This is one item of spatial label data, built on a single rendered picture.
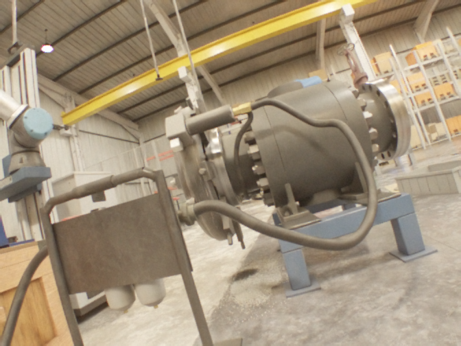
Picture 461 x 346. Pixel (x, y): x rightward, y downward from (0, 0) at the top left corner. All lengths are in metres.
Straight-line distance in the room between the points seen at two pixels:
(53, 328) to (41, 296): 0.13
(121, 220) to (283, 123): 0.80
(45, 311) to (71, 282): 0.36
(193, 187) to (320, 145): 0.58
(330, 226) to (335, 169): 0.30
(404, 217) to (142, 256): 0.96
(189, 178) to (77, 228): 0.52
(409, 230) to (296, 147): 0.57
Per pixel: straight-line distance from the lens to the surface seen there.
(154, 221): 0.63
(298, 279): 1.10
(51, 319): 1.16
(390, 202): 1.14
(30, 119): 1.44
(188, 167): 1.09
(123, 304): 0.76
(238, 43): 9.66
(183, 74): 9.53
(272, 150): 1.14
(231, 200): 1.29
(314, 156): 1.18
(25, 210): 1.95
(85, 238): 0.75
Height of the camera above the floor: 0.45
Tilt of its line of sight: 7 degrees up
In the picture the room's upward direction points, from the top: 16 degrees counter-clockwise
